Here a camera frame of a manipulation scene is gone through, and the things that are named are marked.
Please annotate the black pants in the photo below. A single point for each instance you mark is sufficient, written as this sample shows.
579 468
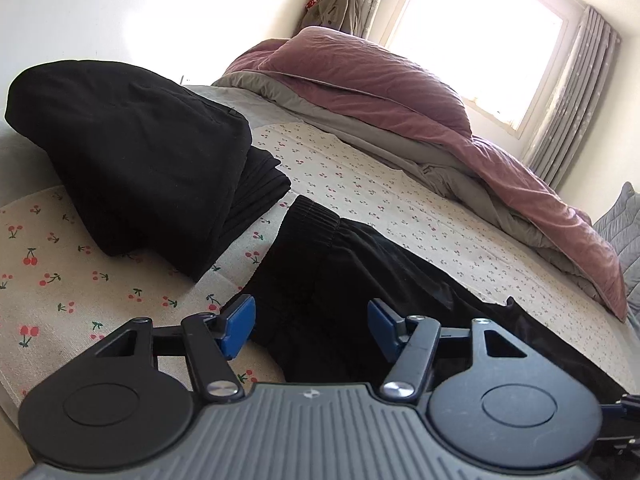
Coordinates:
325 280

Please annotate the grey pleated curtain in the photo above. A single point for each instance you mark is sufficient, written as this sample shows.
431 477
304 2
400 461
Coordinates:
575 110

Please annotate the pink pillow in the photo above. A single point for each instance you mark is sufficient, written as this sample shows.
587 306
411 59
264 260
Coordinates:
370 75

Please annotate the folded black ribbed garment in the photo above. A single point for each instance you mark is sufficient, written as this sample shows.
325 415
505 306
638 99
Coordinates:
260 185

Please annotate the hanging grey jacket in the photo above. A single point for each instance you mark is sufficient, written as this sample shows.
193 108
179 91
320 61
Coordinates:
342 7

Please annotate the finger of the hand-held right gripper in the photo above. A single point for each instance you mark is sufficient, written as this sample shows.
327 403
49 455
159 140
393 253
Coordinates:
625 405

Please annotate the folded black smooth garment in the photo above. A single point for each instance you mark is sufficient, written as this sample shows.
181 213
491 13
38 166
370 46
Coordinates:
125 150

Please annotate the cherry print bed sheet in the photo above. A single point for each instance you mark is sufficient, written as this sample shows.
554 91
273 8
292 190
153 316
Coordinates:
375 185

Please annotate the bright window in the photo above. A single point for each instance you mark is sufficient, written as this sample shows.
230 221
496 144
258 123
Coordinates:
480 35

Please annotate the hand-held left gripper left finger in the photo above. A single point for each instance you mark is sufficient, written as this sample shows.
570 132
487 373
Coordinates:
239 325

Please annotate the pink and grey duvet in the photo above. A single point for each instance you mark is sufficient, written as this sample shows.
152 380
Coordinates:
550 220

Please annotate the grey quilted headboard cover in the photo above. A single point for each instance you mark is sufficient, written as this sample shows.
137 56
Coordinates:
617 240

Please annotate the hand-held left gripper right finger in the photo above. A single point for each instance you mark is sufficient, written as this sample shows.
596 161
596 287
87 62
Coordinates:
381 325

